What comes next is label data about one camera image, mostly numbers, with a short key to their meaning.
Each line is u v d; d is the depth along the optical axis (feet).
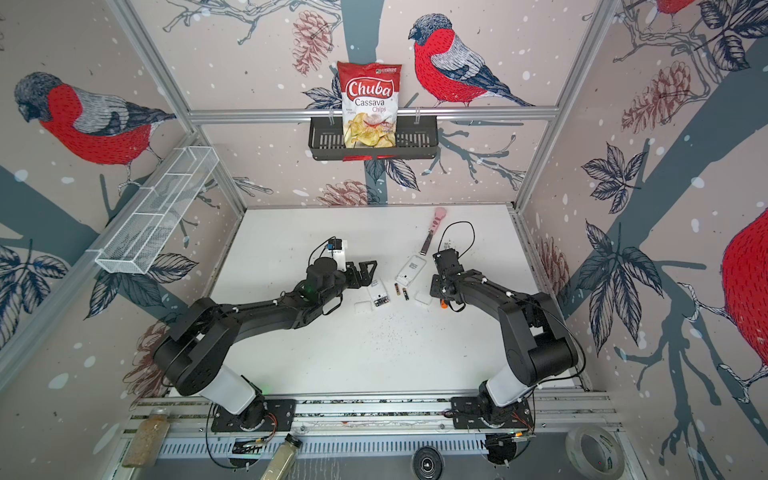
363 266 2.61
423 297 3.12
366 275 2.62
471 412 2.40
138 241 2.34
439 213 3.89
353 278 2.55
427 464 1.93
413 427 2.39
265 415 2.37
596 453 2.29
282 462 2.12
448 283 2.25
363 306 3.05
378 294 3.11
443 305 3.03
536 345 1.48
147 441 2.20
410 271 3.30
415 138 3.11
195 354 1.47
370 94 2.73
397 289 3.20
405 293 3.14
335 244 2.53
